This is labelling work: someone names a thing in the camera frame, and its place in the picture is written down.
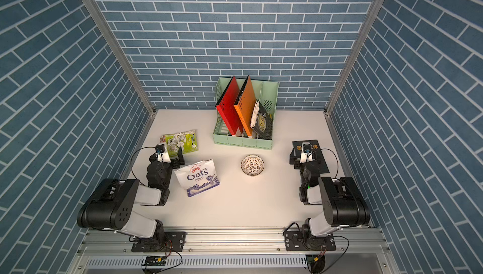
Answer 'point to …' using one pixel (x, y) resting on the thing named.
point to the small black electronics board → (155, 261)
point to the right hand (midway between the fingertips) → (306, 149)
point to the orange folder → (244, 105)
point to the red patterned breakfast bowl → (252, 164)
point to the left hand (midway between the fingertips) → (175, 147)
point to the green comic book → (187, 141)
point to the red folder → (226, 107)
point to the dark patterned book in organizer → (261, 122)
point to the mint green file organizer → (266, 92)
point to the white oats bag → (197, 178)
